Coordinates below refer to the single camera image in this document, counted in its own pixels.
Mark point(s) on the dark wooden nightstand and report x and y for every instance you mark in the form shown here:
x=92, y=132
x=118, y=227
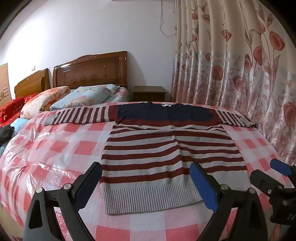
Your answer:
x=149, y=93

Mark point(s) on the dark cloth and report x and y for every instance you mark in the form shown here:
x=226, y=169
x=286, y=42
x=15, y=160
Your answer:
x=5, y=134

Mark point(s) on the orange floral pillow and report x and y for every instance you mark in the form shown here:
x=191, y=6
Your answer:
x=39, y=102

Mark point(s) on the cardboard box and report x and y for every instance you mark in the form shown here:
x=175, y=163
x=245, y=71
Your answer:
x=4, y=81

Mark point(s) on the red grey striped sweater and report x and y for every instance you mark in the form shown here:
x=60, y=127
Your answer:
x=148, y=150

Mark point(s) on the floral tulip curtain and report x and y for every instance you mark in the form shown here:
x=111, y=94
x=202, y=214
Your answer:
x=231, y=58

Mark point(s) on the small wooden headboard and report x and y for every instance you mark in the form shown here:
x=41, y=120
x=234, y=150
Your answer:
x=32, y=84

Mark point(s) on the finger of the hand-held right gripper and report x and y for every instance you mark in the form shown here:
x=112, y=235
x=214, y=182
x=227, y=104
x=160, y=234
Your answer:
x=280, y=167
x=263, y=180

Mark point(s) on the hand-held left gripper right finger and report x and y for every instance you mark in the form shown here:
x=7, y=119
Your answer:
x=203, y=185

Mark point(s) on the pink checked bed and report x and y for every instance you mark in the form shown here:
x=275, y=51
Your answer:
x=57, y=148

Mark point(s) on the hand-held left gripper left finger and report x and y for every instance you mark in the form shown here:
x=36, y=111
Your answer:
x=89, y=183

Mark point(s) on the plain light blue cloth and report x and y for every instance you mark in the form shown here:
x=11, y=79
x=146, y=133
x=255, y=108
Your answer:
x=19, y=124

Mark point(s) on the light blue floral pillow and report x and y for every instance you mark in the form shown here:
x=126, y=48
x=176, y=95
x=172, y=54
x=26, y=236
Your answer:
x=85, y=96

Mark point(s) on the red blanket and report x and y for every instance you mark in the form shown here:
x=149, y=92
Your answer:
x=9, y=111

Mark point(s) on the large wooden headboard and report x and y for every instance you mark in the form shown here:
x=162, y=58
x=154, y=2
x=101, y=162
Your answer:
x=92, y=69

